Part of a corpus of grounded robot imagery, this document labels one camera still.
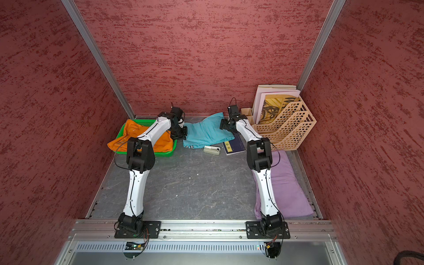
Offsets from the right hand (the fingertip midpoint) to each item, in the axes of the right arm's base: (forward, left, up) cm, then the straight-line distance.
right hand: (226, 128), depth 108 cm
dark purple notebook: (-13, -5, -4) cm, 14 cm away
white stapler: (-16, +11, -2) cm, 19 cm away
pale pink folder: (+10, -22, +22) cm, 33 cm away
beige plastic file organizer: (-8, -37, +4) cm, 38 cm away
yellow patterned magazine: (+3, -28, +16) cm, 32 cm away
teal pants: (-2, +14, -2) cm, 14 cm away
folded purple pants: (-46, -30, -4) cm, 55 cm away
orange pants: (-3, +61, +5) cm, 61 cm away
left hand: (-10, +27, +1) cm, 29 cm away
